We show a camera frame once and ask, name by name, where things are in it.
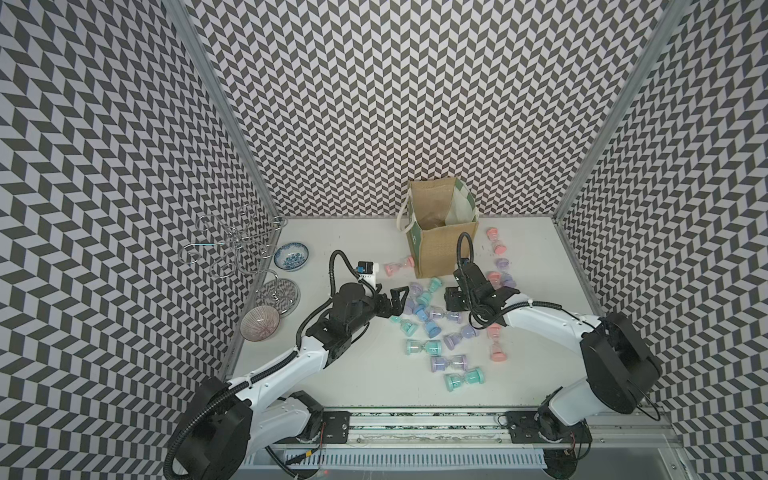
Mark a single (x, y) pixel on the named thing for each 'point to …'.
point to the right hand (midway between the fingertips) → (454, 299)
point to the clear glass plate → (281, 294)
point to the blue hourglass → (432, 329)
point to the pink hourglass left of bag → (390, 268)
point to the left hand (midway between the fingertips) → (396, 290)
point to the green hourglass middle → (431, 347)
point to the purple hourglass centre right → (452, 339)
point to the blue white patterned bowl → (291, 256)
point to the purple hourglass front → (441, 363)
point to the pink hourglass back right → (500, 247)
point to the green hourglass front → (454, 381)
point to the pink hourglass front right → (494, 331)
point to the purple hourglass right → (507, 277)
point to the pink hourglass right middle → (494, 280)
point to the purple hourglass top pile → (437, 314)
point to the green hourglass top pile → (434, 283)
